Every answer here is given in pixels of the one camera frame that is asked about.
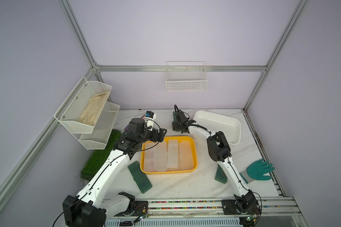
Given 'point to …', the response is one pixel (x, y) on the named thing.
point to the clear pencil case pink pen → (149, 157)
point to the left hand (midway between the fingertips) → (158, 131)
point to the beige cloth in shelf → (90, 113)
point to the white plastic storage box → (209, 123)
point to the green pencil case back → (175, 125)
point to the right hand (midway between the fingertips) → (179, 125)
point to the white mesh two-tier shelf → (92, 137)
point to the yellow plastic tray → (189, 139)
